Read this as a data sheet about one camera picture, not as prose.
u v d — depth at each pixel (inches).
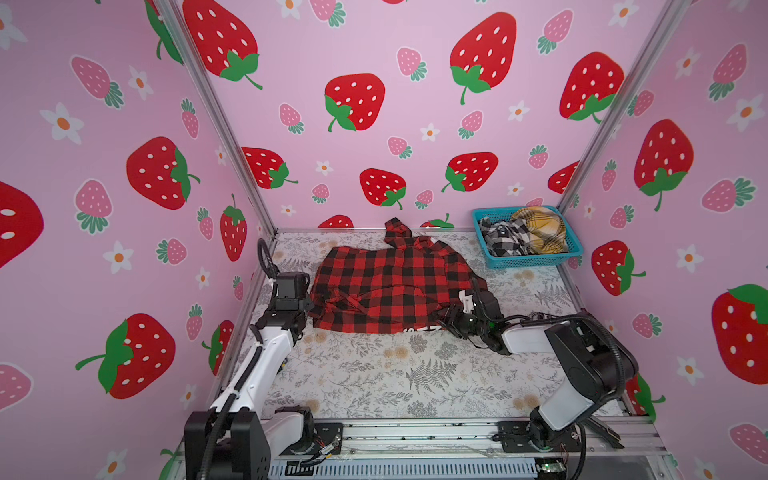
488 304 29.2
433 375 33.5
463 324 32.5
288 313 23.8
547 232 42.3
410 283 41.1
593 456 28.3
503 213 45.3
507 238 41.9
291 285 24.7
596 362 19.0
